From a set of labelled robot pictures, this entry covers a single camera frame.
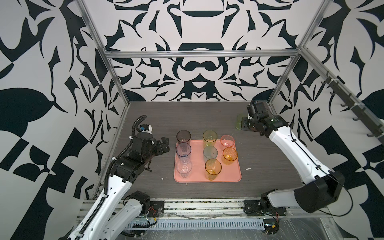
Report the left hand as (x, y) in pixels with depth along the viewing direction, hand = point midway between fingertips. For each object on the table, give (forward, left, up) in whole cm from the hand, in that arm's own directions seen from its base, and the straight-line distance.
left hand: (160, 138), depth 73 cm
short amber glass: (0, -37, -20) cm, 42 cm away
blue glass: (+2, -10, -16) cm, 19 cm away
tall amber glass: (-10, -25, -11) cm, 30 cm away
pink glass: (+10, -38, -21) cm, 45 cm away
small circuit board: (-34, -51, -24) cm, 66 cm away
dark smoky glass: (+8, -11, -12) cm, 18 cm away
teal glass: (+1, -25, -18) cm, 31 cm away
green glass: (+6, -25, -11) cm, 28 cm away
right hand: (+9, -45, 0) cm, 46 cm away
